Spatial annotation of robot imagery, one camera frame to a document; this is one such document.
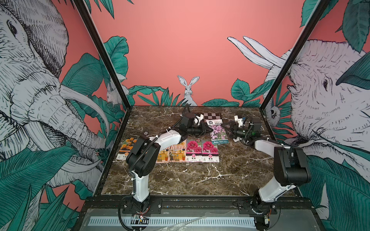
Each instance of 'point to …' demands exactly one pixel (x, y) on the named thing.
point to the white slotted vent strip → (173, 221)
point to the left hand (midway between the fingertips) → (214, 128)
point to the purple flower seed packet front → (218, 135)
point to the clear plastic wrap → (181, 226)
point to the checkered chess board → (211, 116)
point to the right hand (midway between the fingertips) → (221, 126)
